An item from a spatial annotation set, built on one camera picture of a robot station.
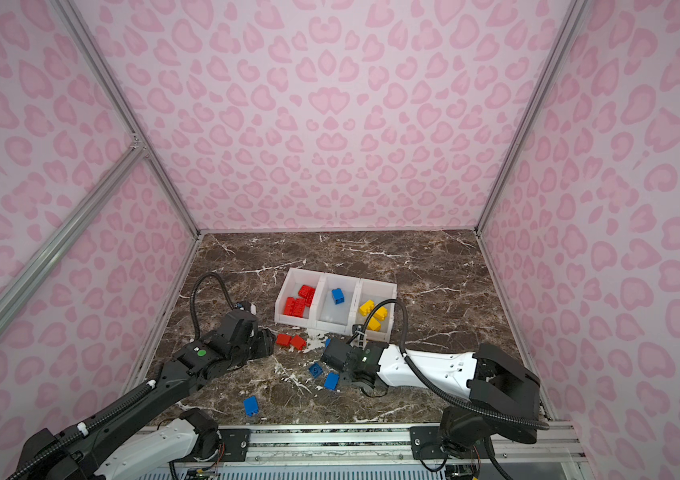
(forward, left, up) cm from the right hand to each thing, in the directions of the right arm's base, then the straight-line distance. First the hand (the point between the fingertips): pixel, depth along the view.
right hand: (350, 375), depth 81 cm
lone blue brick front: (-7, +27, -4) cm, 28 cm away
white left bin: (+31, +20, 0) cm, 37 cm away
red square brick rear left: (+11, +21, -3) cm, 24 cm away
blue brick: (+27, +5, -3) cm, 27 cm away
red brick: (+21, +19, -2) cm, 28 cm away
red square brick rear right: (+11, +16, -4) cm, 20 cm away
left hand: (+8, +22, +6) cm, 24 cm away
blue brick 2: (-1, +5, -3) cm, 6 cm away
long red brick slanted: (+27, +15, -2) cm, 31 cm away
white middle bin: (+19, +8, -3) cm, 21 cm away
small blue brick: (+2, +10, -3) cm, 11 cm away
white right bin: (+27, -5, -2) cm, 27 cm away
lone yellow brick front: (+21, -4, -1) cm, 22 cm away
